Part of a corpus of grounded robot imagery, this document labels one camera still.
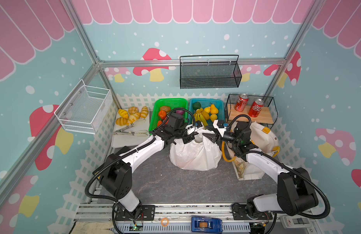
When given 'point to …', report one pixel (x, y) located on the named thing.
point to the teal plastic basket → (190, 118)
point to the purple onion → (180, 112)
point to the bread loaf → (123, 113)
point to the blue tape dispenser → (205, 224)
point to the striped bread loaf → (144, 112)
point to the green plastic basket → (174, 103)
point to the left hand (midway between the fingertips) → (196, 133)
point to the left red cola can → (241, 102)
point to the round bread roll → (133, 109)
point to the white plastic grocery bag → (201, 154)
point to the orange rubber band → (165, 222)
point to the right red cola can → (256, 108)
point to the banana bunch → (202, 116)
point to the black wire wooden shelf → (268, 115)
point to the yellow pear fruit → (213, 110)
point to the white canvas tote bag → (265, 141)
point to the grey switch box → (290, 222)
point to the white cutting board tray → (124, 141)
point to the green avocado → (196, 105)
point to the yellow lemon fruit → (207, 109)
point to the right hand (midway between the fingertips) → (205, 129)
